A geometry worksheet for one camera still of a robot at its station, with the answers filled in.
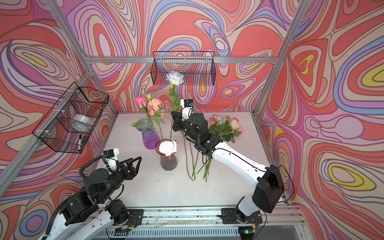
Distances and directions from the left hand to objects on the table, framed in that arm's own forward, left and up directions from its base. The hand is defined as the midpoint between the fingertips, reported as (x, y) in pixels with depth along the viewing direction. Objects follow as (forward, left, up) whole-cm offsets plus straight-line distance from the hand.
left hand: (140, 158), depth 66 cm
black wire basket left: (+15, +35, +7) cm, 39 cm away
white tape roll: (+19, +31, +6) cm, 37 cm away
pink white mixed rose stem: (+34, -46, -21) cm, 61 cm away
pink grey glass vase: (+11, -8, -28) cm, 31 cm away
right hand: (+17, -14, +9) cm, 24 cm away
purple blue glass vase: (+28, +6, -26) cm, 39 cm away
